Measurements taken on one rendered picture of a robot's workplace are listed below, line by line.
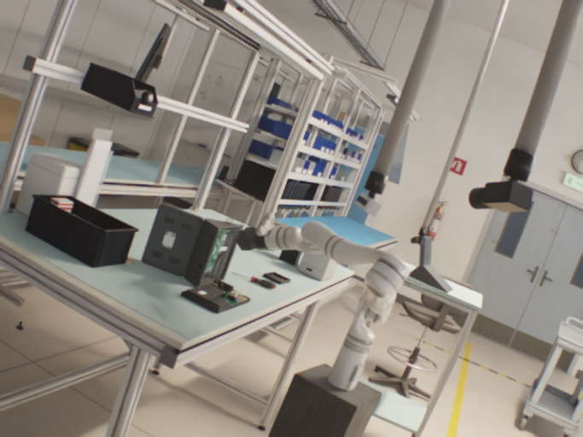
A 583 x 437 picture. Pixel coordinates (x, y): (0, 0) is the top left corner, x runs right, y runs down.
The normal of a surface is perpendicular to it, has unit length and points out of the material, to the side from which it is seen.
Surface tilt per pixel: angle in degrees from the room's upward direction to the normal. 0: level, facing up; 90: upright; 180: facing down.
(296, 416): 90
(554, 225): 90
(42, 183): 90
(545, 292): 90
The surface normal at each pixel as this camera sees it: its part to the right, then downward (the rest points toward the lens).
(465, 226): -0.32, 0.01
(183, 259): 0.04, 0.15
